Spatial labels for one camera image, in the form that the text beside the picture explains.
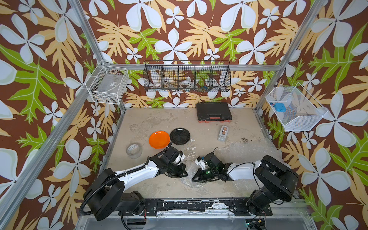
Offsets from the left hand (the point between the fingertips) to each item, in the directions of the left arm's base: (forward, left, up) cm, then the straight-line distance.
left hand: (189, 173), depth 81 cm
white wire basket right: (+27, -63, +24) cm, 73 cm away
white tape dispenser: (+29, -25, -3) cm, 38 cm away
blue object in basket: (+34, -56, +20) cm, 68 cm away
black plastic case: (+54, -22, -5) cm, 58 cm away
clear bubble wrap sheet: (+16, -40, -4) cm, 43 cm away
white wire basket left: (+45, +50, +29) cm, 73 cm away
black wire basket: (+59, +1, +25) cm, 64 cm away
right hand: (-2, -1, -4) cm, 5 cm away
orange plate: (+26, +21, -6) cm, 34 cm away
